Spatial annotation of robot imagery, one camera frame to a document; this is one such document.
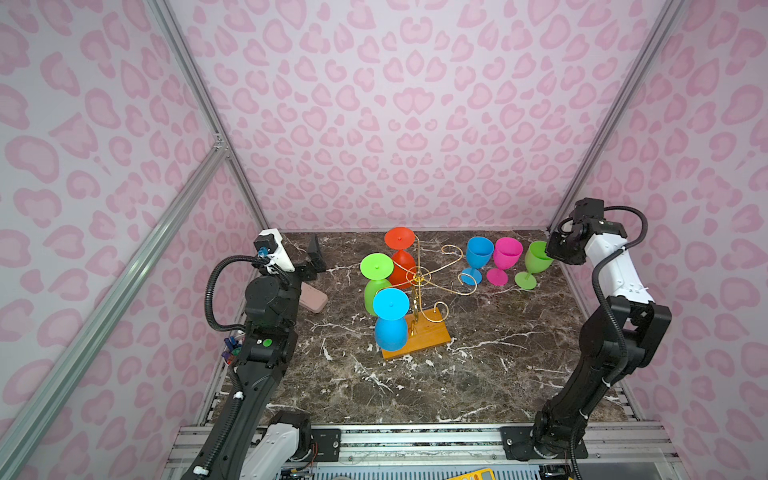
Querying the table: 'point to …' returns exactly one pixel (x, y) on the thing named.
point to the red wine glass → (403, 274)
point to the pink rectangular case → (312, 299)
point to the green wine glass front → (536, 261)
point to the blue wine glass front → (390, 328)
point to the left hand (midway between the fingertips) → (294, 232)
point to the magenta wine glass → (507, 254)
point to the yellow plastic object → (474, 475)
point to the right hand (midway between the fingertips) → (556, 247)
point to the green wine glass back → (377, 268)
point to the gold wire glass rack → (427, 329)
